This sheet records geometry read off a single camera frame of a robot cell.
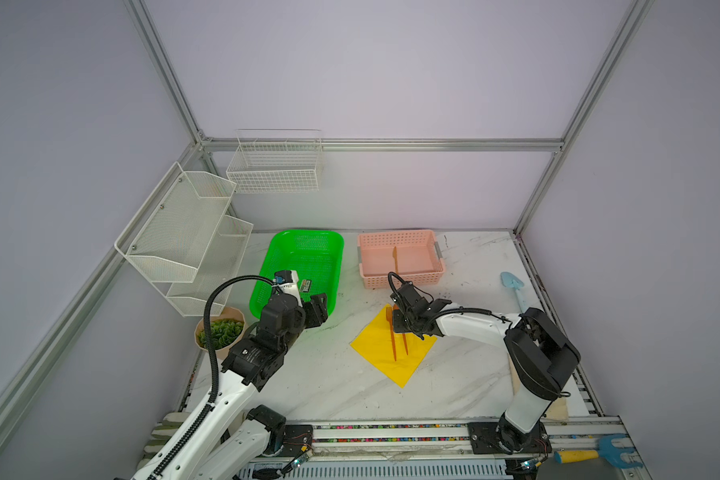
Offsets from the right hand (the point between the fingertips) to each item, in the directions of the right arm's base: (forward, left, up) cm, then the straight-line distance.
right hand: (395, 320), depth 92 cm
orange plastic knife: (+27, -1, -2) cm, 27 cm away
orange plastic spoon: (-7, -3, -1) cm, 7 cm away
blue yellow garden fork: (-34, -50, -4) cm, 61 cm away
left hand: (-5, +22, +20) cm, 30 cm away
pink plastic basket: (+27, -10, -3) cm, 29 cm away
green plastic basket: (+28, +29, -1) cm, 40 cm away
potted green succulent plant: (-8, +47, +10) cm, 49 cm away
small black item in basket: (+15, +31, -2) cm, 34 cm away
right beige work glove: (-24, -42, -4) cm, 49 cm away
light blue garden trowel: (+17, -42, -2) cm, 45 cm away
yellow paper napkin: (-6, +7, -3) cm, 10 cm away
